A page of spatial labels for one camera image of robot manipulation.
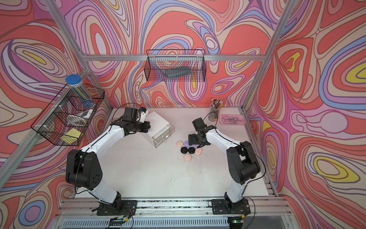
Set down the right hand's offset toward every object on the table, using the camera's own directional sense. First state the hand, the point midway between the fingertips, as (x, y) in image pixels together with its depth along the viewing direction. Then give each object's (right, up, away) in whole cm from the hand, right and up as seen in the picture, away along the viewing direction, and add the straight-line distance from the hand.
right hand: (197, 144), depth 93 cm
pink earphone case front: (-7, -8, -1) cm, 11 cm away
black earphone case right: (-4, -5, +4) cm, 7 cm away
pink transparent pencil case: (+29, +16, +19) cm, 38 cm away
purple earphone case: (-7, 0, +3) cm, 8 cm away
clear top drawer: (-23, +6, 0) cm, 24 cm away
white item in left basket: (-61, +19, -19) cm, 66 cm away
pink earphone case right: (+1, -5, +1) cm, 5 cm away
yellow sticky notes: (-60, +8, -29) cm, 67 cm away
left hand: (-30, +12, -3) cm, 33 cm away
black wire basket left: (-72, +15, -19) cm, 76 cm away
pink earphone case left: (-12, -1, +4) cm, 13 cm away
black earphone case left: (-9, -5, +3) cm, 11 cm away
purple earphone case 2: (-1, -2, +3) cm, 4 cm away
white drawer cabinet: (-24, +10, -4) cm, 27 cm away
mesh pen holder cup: (+15, +28, +9) cm, 33 cm away
